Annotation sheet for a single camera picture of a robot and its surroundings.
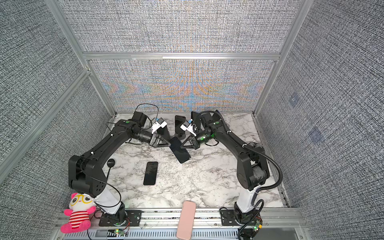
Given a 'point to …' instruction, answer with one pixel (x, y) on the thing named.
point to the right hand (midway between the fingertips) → (183, 146)
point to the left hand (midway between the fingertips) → (167, 144)
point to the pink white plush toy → (81, 207)
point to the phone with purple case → (150, 174)
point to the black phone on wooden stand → (193, 115)
